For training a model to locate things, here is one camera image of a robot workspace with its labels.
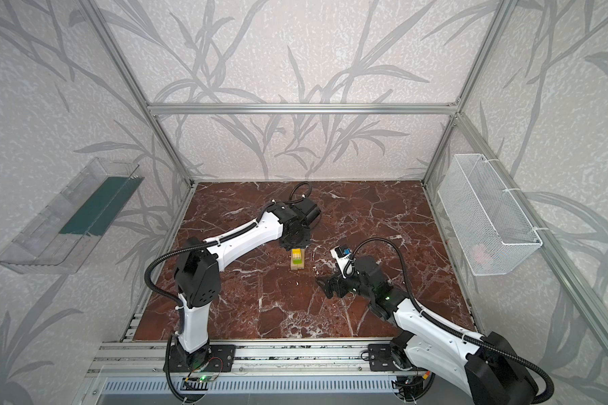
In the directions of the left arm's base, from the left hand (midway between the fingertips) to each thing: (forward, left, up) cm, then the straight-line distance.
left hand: (306, 237), depth 88 cm
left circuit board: (-42, +30, -13) cm, 53 cm away
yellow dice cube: (-4, +3, -4) cm, 7 cm away
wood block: (-7, +3, -9) cm, 12 cm away
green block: (-6, +3, -7) cm, 10 cm away
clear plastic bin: (-13, +62, +20) cm, 67 cm away
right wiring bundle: (-42, -33, -11) cm, 54 cm away
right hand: (-10, -7, 0) cm, 13 cm away
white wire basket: (-11, -47, +24) cm, 54 cm away
